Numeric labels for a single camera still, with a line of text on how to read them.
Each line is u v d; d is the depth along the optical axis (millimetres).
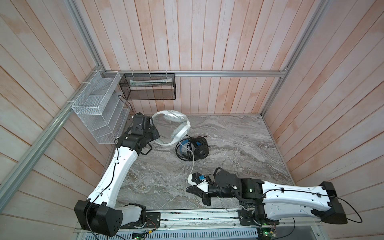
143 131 552
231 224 733
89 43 783
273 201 481
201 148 906
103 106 715
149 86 1046
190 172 909
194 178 505
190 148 932
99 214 365
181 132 687
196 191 531
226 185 463
